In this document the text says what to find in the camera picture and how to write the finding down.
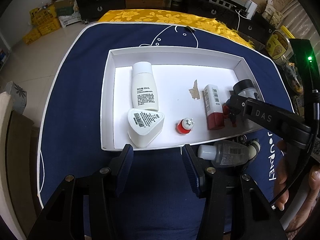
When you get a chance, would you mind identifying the white and red tube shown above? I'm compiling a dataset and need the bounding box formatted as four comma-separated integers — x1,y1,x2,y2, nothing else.
203,85,225,130

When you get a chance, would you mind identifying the yellow floral tablecloth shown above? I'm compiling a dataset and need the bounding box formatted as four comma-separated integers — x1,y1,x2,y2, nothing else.
98,9,254,49

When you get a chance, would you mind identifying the white cardboard tray box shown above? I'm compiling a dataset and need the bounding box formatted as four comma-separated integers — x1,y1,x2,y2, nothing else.
100,46,260,151

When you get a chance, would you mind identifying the RCMA powder bottle black cap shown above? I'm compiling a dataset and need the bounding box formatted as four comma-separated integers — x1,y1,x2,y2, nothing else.
233,79,261,100

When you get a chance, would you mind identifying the clear sanitizer bottle white cap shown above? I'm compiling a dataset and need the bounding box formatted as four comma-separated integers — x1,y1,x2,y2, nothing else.
197,140,261,168

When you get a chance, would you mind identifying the yellow crates stack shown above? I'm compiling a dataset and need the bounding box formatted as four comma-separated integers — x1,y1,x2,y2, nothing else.
22,4,61,45

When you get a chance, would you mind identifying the white triangular container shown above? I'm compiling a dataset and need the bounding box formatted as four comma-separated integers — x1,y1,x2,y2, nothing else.
127,108,165,148

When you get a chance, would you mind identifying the black TV cabinet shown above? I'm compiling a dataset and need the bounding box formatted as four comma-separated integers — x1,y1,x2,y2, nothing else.
76,0,275,43

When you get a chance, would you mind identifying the yellow lidded snack jar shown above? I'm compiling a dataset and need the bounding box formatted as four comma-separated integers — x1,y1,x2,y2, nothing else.
265,25,295,65

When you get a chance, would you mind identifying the floral tissue box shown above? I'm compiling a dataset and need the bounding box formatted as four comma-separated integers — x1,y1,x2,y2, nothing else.
4,81,27,114

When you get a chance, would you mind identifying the person's right hand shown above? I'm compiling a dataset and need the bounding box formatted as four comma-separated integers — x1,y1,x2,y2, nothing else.
273,139,320,235

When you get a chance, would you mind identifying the navy blue table mat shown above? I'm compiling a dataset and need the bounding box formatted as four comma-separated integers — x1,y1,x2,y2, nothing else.
40,23,292,239

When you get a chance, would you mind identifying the white lotion bottle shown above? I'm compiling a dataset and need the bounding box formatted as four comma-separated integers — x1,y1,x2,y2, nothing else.
131,61,158,111

